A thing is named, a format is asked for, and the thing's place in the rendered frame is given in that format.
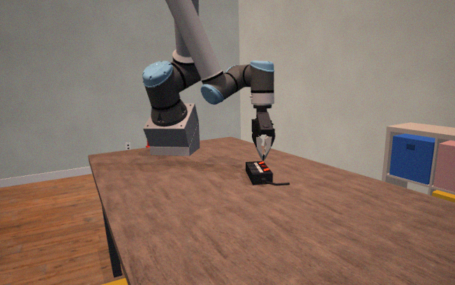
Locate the black power strip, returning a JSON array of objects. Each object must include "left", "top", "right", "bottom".
[{"left": 246, "top": 161, "right": 290, "bottom": 186}]

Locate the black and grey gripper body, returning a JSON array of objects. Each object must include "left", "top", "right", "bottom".
[{"left": 252, "top": 105, "right": 271, "bottom": 136}]

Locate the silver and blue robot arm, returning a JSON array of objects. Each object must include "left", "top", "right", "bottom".
[{"left": 142, "top": 0, "right": 274, "bottom": 126}]

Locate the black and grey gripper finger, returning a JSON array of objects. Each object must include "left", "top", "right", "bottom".
[
  {"left": 252, "top": 129, "right": 264, "bottom": 161},
  {"left": 263, "top": 129, "right": 275, "bottom": 161}
]

